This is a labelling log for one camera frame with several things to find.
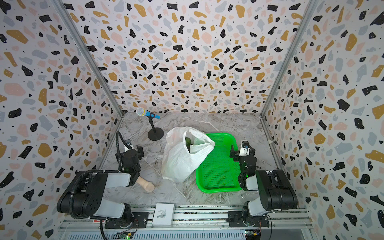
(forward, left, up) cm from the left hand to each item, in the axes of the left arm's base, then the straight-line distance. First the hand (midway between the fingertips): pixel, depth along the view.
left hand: (127, 146), depth 88 cm
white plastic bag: (-14, -31, +4) cm, 34 cm away
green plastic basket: (-12, -53, -11) cm, 56 cm away
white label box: (-35, -25, -7) cm, 44 cm away
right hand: (+1, -66, +2) cm, 66 cm away
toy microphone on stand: (+17, -11, -11) cm, 23 cm away
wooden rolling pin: (-21, -14, -9) cm, 27 cm away
